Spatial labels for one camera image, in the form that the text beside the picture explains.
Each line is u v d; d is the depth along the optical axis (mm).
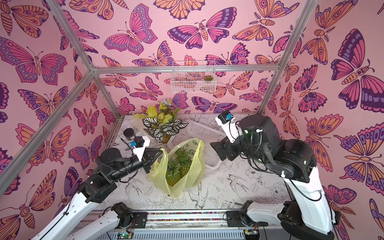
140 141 500
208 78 925
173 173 716
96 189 455
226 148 438
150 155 563
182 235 701
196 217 748
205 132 1008
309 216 357
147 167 563
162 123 852
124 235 718
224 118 416
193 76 955
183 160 792
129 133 1032
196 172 645
